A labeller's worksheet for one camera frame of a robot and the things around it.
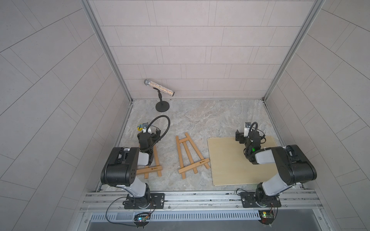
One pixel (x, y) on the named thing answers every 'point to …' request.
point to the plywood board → (231, 166)
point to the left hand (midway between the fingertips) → (152, 127)
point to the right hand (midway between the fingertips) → (244, 128)
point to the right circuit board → (266, 216)
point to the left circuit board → (141, 219)
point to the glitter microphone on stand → (162, 106)
